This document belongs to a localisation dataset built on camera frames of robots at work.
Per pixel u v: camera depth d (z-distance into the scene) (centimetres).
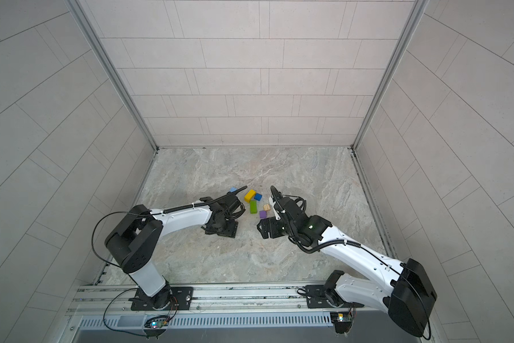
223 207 68
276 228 67
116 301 70
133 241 45
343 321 68
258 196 97
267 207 93
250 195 95
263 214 91
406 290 38
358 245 46
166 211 51
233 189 99
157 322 64
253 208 94
